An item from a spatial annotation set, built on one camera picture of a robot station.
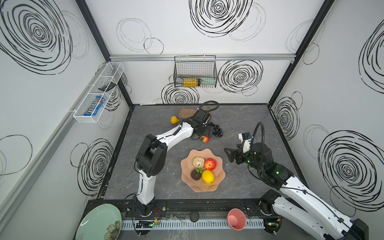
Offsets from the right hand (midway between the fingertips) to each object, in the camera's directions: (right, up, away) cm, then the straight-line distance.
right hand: (231, 146), depth 76 cm
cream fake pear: (-17, -9, +5) cm, 20 cm away
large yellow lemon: (-12, -16, +2) cm, 20 cm away
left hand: (-11, +7, +16) cm, 21 cm away
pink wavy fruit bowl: (-16, -22, +4) cm, 27 cm away
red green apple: (-12, +1, +20) cm, 23 cm away
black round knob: (-19, -27, -13) cm, 36 cm away
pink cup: (+1, -34, -5) cm, 34 cm away
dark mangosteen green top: (-18, -15, +3) cm, 24 cm away
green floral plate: (-61, -34, -8) cm, 70 cm away
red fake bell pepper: (-11, -10, +5) cm, 16 cm away
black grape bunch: (-3, +6, +24) cm, 24 cm away
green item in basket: (-11, +36, +11) cm, 39 cm away
